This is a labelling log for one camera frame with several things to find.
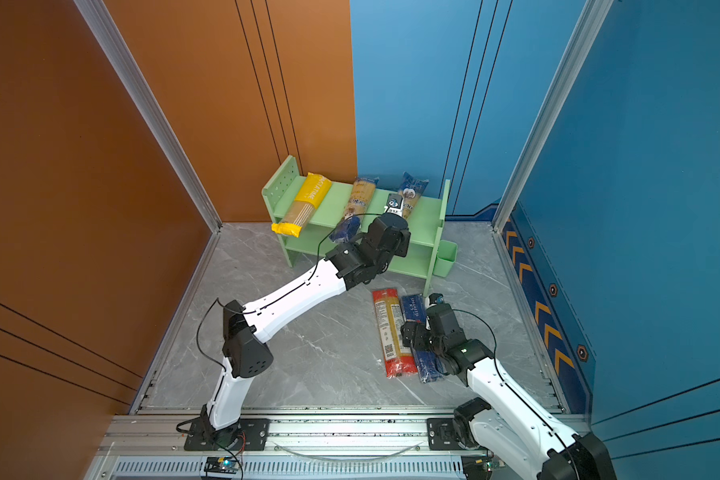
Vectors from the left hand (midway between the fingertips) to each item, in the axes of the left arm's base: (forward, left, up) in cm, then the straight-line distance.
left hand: (401, 222), depth 77 cm
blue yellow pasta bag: (+12, -3, 0) cm, 13 cm away
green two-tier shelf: (+8, +23, -5) cm, 25 cm away
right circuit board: (-49, -19, -33) cm, 62 cm away
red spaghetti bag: (-12, +1, -30) cm, 32 cm away
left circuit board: (-49, +43, -34) cm, 73 cm away
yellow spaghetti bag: (+16, +26, -3) cm, 30 cm away
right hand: (-18, -5, -25) cm, 31 cm away
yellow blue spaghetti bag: (0, +14, -1) cm, 14 cm away
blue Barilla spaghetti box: (-26, -8, -28) cm, 39 cm away
